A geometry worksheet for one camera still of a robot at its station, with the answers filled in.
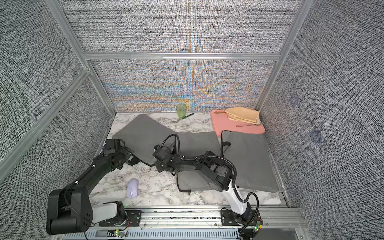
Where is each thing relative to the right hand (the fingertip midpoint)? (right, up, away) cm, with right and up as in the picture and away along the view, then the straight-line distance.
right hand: (158, 159), depth 92 cm
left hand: (-16, +5, -3) cm, 17 cm away
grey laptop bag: (-11, +15, +2) cm, 19 cm away
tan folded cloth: (+62, +30, +25) cm, 73 cm away
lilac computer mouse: (-12, -13, -11) cm, 21 cm away
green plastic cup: (+12, +34, +30) cm, 47 cm away
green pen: (+18, +29, +25) cm, 43 cm away
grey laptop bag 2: (+58, +4, +5) cm, 58 cm away
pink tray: (+43, +23, +24) cm, 54 cm away
